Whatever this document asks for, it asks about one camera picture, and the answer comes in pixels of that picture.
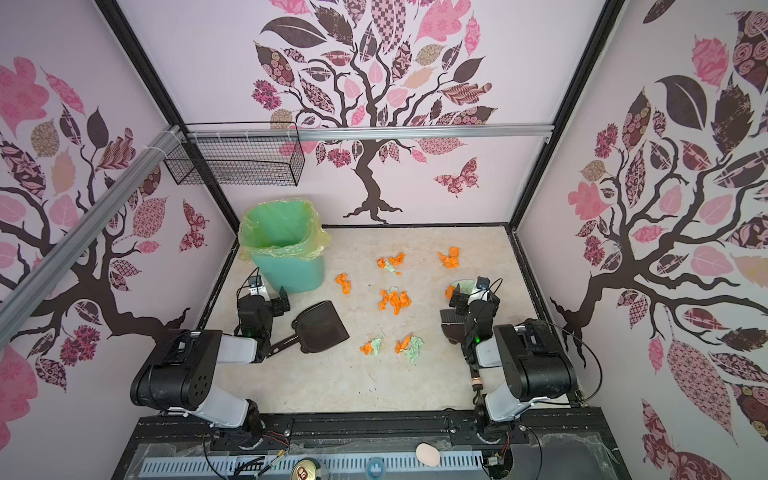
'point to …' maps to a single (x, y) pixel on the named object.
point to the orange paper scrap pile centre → (397, 300)
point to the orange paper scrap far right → (453, 261)
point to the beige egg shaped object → (428, 454)
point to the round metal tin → (305, 469)
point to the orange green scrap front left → (372, 346)
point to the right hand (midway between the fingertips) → (475, 285)
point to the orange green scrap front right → (412, 346)
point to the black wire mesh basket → (247, 153)
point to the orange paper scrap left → (341, 279)
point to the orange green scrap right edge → (449, 291)
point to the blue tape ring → (375, 468)
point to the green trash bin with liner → (285, 240)
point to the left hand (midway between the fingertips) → (269, 292)
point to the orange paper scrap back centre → (389, 263)
